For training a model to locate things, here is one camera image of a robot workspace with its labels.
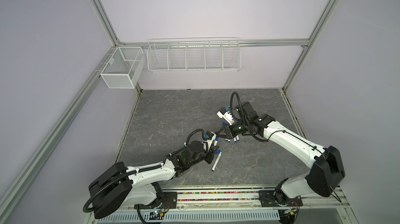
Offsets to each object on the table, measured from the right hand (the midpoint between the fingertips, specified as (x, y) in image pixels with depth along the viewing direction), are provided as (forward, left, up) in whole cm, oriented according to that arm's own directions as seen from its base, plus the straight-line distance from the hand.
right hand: (217, 137), depth 76 cm
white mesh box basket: (+47, +61, +8) cm, 77 cm away
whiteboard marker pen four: (-2, +1, -1) cm, 2 cm away
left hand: (-3, 0, -6) cm, 6 cm away
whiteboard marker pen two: (+8, -13, -17) cm, 23 cm away
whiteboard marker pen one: (+6, -8, -18) cm, 20 cm away
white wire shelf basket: (+55, -3, +11) cm, 56 cm away
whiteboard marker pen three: (+7, -12, -17) cm, 22 cm away
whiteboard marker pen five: (-1, -1, -17) cm, 17 cm away
